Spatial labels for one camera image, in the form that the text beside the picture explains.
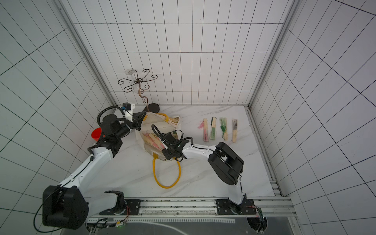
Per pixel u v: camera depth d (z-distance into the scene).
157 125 0.77
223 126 1.06
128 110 0.62
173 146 0.69
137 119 0.68
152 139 0.93
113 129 0.59
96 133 0.85
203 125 1.07
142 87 0.90
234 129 1.04
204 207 0.74
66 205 0.39
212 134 1.02
